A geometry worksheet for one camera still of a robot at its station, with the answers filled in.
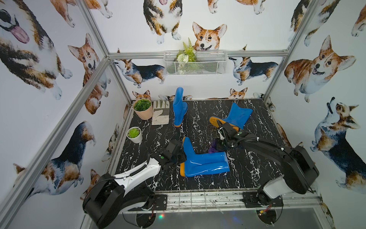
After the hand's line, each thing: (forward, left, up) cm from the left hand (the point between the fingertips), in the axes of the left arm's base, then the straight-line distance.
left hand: (189, 154), depth 85 cm
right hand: (+4, -15, +2) cm, 16 cm away
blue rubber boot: (+32, +6, +6) cm, 33 cm away
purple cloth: (0, -14, +6) cm, 15 cm away
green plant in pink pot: (+35, +33, +5) cm, 49 cm away
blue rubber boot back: (+27, -36, -2) cm, 45 cm away
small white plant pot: (+11, +32, 0) cm, 34 cm away
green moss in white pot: (+13, +35, +3) cm, 37 cm away
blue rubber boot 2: (-5, -8, -2) cm, 10 cm away
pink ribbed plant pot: (+30, +32, 0) cm, 44 cm away
